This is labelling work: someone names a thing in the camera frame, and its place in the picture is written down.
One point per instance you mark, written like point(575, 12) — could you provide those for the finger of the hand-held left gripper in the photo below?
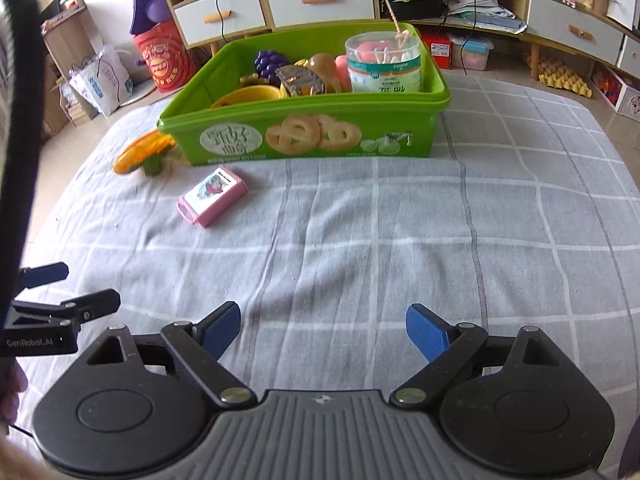
point(95, 302)
point(47, 274)

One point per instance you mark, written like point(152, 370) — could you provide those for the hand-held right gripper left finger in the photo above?
point(222, 327)

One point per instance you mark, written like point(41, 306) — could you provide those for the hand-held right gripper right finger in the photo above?
point(425, 330)

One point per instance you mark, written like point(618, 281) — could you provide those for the green plastic storage box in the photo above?
point(430, 125)

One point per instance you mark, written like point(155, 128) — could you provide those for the yellow plastic funnel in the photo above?
point(250, 95)

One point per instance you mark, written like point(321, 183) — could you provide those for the patterned hair claw clip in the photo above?
point(300, 80)

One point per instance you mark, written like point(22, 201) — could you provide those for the clear cotton swab jar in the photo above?
point(385, 72)

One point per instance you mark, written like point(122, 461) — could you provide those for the purple toy grapes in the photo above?
point(270, 62)

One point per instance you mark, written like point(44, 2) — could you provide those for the amber hand-shaped toy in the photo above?
point(322, 65)

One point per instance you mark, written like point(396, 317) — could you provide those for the person's left hand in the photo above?
point(11, 390)

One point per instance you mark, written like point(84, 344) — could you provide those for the pink card box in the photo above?
point(212, 195)

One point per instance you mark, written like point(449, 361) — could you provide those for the yellow toy corn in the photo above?
point(140, 150)

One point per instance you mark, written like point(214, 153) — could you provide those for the white shopping bag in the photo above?
point(102, 82)

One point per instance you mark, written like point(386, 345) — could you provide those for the wooden desk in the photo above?
point(65, 40)

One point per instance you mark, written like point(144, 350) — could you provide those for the red printed bucket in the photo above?
point(162, 60)

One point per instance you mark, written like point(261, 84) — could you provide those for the clear box with pink contents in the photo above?
point(472, 55)

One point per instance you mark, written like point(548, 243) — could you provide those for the red cardboard box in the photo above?
point(437, 50)

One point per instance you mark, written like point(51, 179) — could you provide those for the yellow egg tray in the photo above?
point(562, 77)

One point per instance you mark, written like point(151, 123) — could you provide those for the white crate with toys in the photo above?
point(630, 105)

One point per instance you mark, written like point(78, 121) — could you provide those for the pile of papers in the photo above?
point(485, 7)

